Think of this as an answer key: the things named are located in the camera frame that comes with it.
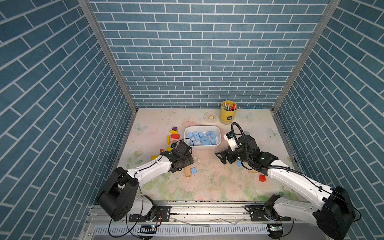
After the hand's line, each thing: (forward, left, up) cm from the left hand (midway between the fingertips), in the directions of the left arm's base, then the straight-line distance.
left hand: (190, 163), depth 88 cm
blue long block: (+20, -9, -3) cm, 22 cm away
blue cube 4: (+19, -4, -1) cm, 20 cm away
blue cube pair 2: (+16, -14, -1) cm, 22 cm away
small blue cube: (-4, -2, -2) cm, 5 cm away
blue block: (+23, -12, -1) cm, 26 cm away
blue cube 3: (+22, -7, -2) cm, 24 cm away
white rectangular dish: (+25, -8, +2) cm, 26 cm away
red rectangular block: (+22, +11, -3) cm, 25 cm away
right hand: (+2, -18, +12) cm, 22 cm away
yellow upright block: (+17, +15, -2) cm, 23 cm away
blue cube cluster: (+22, -3, 0) cm, 22 cm away
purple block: (+27, +12, -2) cm, 30 cm away
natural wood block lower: (-5, +1, -1) cm, 5 cm away
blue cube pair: (+21, -15, -1) cm, 26 cm away
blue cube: (-8, -24, +17) cm, 31 cm away
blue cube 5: (+16, 0, -2) cm, 16 cm away
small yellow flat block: (+25, +12, -2) cm, 28 cm away
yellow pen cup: (+33, -25, +10) cm, 43 cm away
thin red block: (+10, +19, -3) cm, 22 cm away
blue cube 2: (+21, +1, -1) cm, 21 cm away
